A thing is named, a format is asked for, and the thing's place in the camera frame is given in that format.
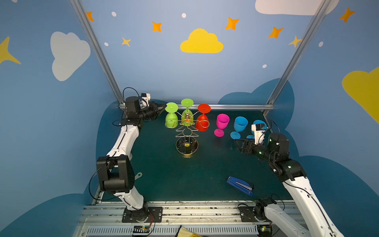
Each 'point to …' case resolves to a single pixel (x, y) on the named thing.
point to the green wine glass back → (187, 116)
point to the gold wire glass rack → (187, 144)
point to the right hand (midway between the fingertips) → (241, 138)
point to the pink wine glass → (222, 122)
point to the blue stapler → (240, 185)
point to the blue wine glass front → (240, 124)
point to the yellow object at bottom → (183, 232)
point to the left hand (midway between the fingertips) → (165, 104)
